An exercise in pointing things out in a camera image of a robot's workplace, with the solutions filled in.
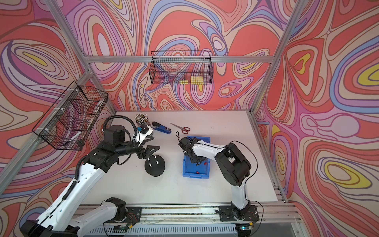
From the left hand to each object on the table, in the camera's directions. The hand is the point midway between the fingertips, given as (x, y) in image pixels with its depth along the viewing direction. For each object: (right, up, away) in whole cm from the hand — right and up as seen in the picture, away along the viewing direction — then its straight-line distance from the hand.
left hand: (156, 142), depth 69 cm
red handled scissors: (+12, +5, +38) cm, 40 cm away
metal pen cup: (-15, +13, +23) cm, 30 cm away
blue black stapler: (-9, +8, +38) cm, 40 cm away
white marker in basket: (-43, +2, +4) cm, 43 cm away
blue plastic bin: (+17, -19, +19) cm, 32 cm away
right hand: (+24, -14, +23) cm, 36 cm away
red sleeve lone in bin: (+20, -20, +17) cm, 33 cm away
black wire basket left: (-49, +10, +8) cm, 51 cm away
